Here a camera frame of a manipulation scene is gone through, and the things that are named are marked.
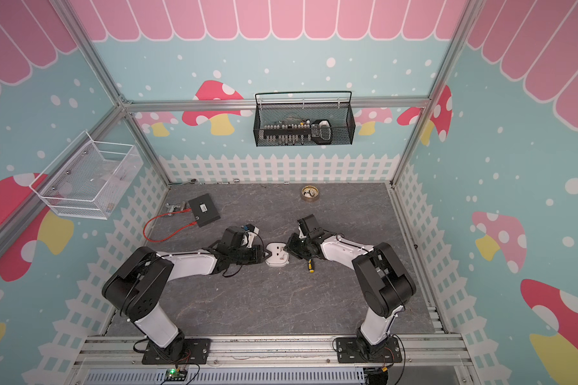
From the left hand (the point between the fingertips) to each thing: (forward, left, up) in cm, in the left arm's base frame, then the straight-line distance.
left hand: (269, 257), depth 92 cm
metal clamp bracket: (+24, +47, -2) cm, 53 cm away
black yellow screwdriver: (-3, -16, -1) cm, 16 cm away
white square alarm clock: (0, -4, 0) cm, 4 cm away
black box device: (+24, +32, -1) cm, 40 cm away
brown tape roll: (+35, -17, -2) cm, 39 cm away
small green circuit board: (-37, +26, -5) cm, 46 cm away
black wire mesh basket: (+41, -24, +32) cm, 57 cm away
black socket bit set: (+36, -7, +32) cm, 48 cm away
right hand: (+3, -6, +3) cm, 7 cm away
